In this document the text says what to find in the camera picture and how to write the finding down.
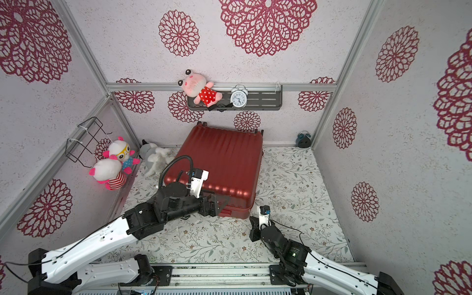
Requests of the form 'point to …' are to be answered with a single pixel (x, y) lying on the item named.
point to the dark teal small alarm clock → (303, 139)
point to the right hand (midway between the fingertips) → (248, 219)
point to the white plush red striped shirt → (107, 171)
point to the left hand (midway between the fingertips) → (219, 196)
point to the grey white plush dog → (155, 158)
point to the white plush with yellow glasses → (120, 150)
